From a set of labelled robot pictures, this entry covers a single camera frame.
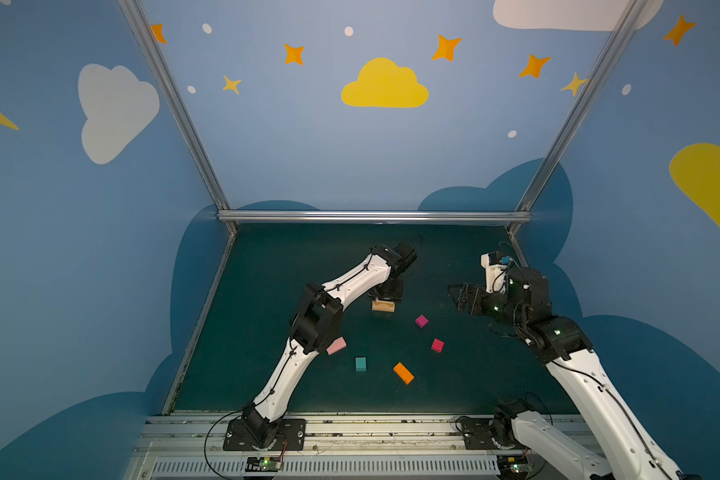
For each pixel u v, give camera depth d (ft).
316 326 1.92
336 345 2.96
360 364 2.75
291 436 2.43
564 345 1.59
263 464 2.31
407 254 2.58
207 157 3.25
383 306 3.18
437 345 2.93
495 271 2.12
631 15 2.27
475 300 2.07
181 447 2.39
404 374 2.76
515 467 2.34
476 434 2.45
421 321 3.11
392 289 2.87
